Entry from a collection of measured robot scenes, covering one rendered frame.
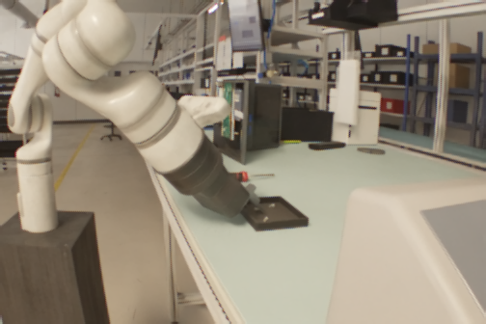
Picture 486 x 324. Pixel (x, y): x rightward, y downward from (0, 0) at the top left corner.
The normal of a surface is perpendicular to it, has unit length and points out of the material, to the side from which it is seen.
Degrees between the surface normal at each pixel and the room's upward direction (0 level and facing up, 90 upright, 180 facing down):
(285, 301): 0
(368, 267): 90
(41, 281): 90
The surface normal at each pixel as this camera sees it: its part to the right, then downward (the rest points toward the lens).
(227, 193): 0.48, -0.04
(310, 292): 0.04, -0.98
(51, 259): 0.17, 0.21
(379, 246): -0.95, 0.02
